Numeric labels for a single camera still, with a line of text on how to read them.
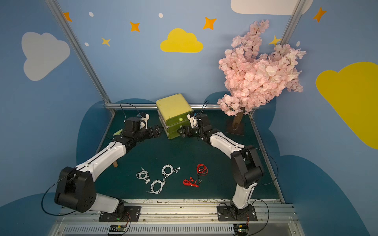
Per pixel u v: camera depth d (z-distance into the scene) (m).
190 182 0.84
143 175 0.87
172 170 0.89
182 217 0.74
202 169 0.89
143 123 0.69
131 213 0.75
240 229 0.73
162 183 0.84
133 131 0.66
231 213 0.74
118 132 1.04
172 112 0.92
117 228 0.72
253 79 0.63
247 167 0.48
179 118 0.91
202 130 0.72
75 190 0.42
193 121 0.80
